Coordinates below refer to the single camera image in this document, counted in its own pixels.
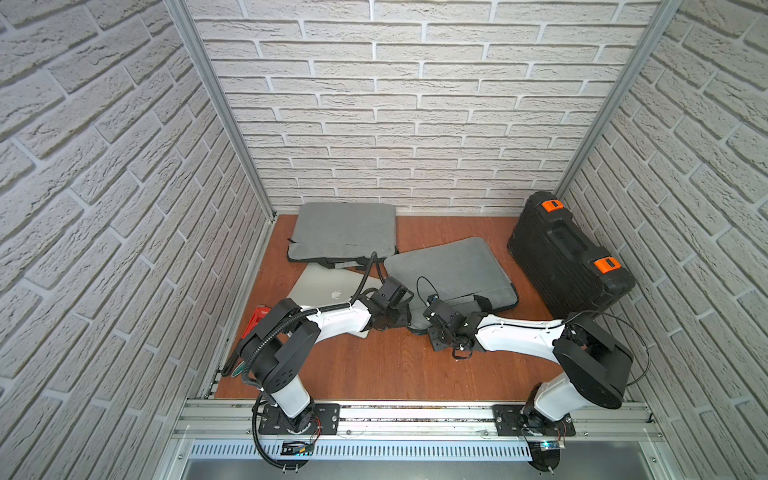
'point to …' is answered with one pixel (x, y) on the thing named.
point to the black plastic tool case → (568, 271)
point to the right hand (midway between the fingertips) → (438, 333)
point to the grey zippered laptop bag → (343, 235)
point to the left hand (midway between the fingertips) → (410, 315)
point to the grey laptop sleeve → (455, 272)
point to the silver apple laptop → (321, 286)
